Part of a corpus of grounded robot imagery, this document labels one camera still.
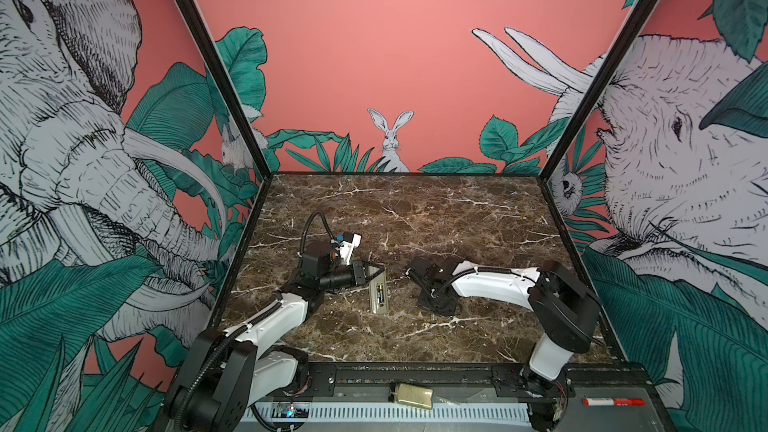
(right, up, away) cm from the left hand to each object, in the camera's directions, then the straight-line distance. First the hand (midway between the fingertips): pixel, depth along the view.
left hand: (382, 267), depth 78 cm
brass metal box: (+9, -28, -10) cm, 31 cm away
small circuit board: (-22, -32, -8) cm, 40 cm away
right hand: (+12, -13, +7) cm, 19 cm away
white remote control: (-1, -6, -1) cm, 7 cm away
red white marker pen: (+56, -31, -8) cm, 65 cm away
